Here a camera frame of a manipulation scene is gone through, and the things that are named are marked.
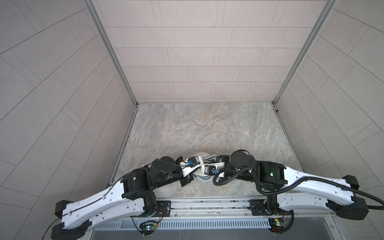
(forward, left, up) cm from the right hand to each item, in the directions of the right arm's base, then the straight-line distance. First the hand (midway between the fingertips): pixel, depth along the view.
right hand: (205, 165), depth 61 cm
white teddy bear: (+9, +1, -8) cm, 12 cm away
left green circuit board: (-18, +27, -22) cm, 39 cm away
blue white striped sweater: (+2, -2, +1) cm, 3 cm away
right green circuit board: (-20, -32, -26) cm, 45 cm away
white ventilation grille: (-16, +33, -23) cm, 43 cm away
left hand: (-1, +1, 0) cm, 1 cm away
